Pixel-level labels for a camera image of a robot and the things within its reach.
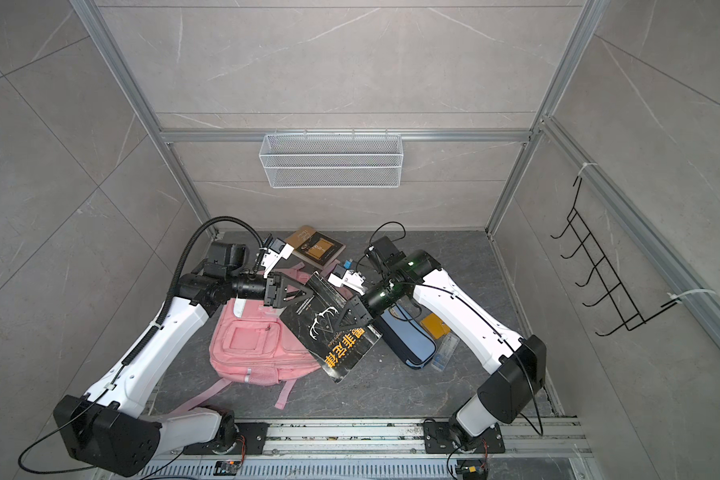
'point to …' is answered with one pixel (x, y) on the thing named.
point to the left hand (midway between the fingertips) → (308, 288)
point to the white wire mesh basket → (332, 161)
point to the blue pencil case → (412, 343)
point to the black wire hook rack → (616, 295)
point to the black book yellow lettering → (315, 321)
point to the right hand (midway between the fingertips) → (341, 325)
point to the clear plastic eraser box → (445, 346)
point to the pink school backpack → (251, 342)
